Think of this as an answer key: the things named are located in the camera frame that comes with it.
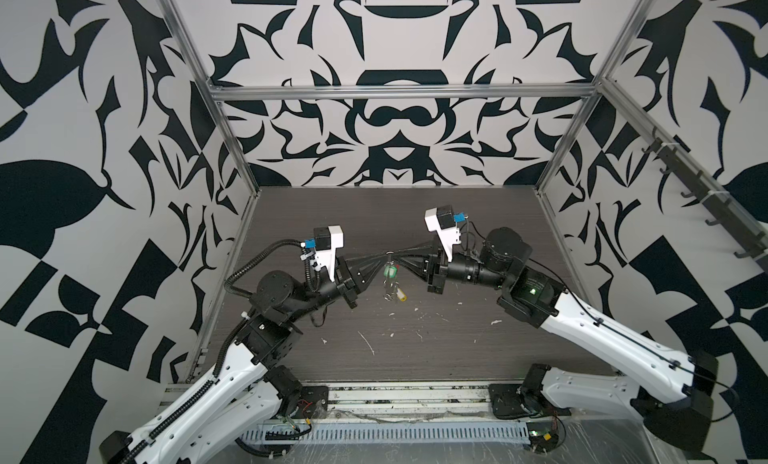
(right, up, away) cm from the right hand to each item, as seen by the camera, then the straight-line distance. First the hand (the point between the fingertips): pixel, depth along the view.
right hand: (397, 259), depth 55 cm
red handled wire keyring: (-1, -6, +2) cm, 6 cm away
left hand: (-2, +1, -1) cm, 2 cm away
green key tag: (-1, -3, +3) cm, 4 cm away
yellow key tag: (+3, -16, +37) cm, 40 cm away
